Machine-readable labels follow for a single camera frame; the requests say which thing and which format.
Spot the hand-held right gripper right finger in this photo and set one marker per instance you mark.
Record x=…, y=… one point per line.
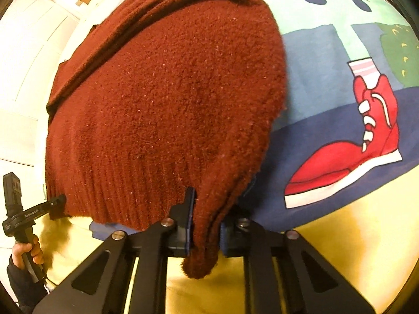
x=226, y=238

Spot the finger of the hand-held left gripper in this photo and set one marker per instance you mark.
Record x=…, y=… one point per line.
x=57, y=206

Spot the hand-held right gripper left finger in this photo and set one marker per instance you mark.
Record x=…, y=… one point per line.
x=183, y=232

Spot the dark red knitted sweater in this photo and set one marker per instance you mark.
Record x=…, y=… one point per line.
x=170, y=104

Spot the person's left forearm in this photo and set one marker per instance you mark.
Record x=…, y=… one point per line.
x=24, y=284

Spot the person's left hand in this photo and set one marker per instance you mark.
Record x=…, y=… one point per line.
x=29, y=252

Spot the white wardrobe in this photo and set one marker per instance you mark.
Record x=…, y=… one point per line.
x=36, y=59

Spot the yellow dinosaur printed blanket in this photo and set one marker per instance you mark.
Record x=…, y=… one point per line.
x=343, y=104

